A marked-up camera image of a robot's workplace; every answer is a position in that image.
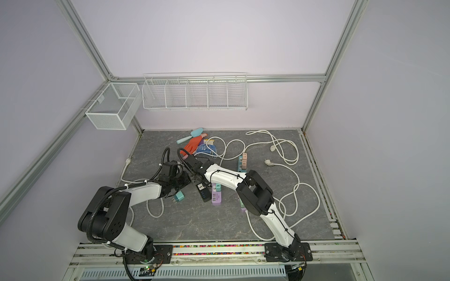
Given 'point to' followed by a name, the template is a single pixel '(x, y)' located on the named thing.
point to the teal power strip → (240, 158)
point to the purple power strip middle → (216, 195)
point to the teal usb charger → (179, 195)
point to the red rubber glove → (193, 144)
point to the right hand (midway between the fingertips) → (197, 177)
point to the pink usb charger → (196, 181)
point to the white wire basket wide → (216, 91)
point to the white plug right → (267, 161)
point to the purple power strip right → (242, 205)
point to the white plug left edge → (128, 161)
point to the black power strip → (205, 190)
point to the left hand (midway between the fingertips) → (194, 179)
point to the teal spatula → (195, 133)
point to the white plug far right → (272, 148)
